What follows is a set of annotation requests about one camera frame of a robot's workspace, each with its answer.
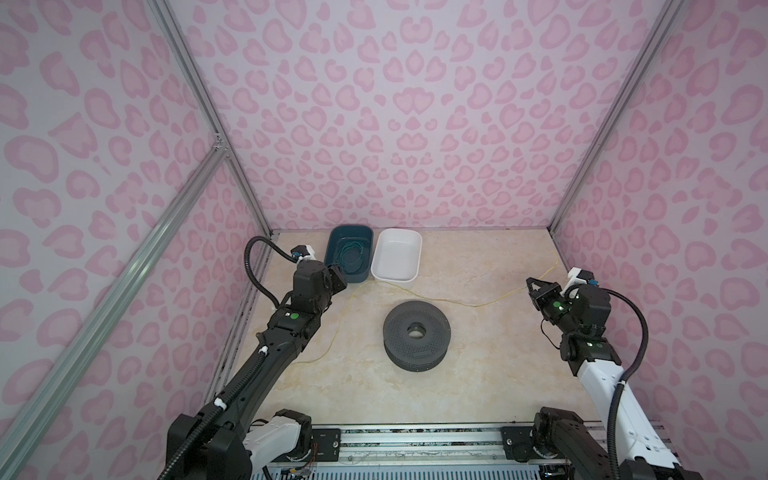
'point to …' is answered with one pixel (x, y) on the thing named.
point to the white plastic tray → (397, 255)
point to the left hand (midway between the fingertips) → (338, 262)
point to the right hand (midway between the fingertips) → (528, 276)
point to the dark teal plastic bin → (339, 235)
